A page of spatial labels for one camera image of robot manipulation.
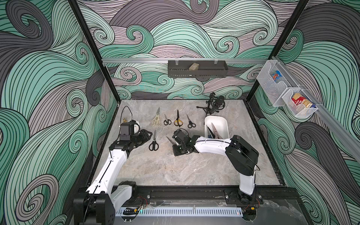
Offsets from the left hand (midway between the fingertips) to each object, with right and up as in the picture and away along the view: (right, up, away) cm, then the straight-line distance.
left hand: (150, 132), depth 81 cm
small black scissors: (+8, +4, +25) cm, 27 cm away
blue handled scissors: (+40, -3, +17) cm, 43 cm away
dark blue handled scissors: (+12, -8, +11) cm, 18 cm away
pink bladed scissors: (+44, -4, +16) cm, 47 cm away
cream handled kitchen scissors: (0, +5, +25) cm, 26 cm away
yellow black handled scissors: (+17, +4, +25) cm, 30 cm away
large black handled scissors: (0, -10, +12) cm, 16 cm away
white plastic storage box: (+49, +3, +23) cm, 55 cm away
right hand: (+15, -13, +8) cm, 21 cm away
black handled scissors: (+26, +3, +23) cm, 35 cm away
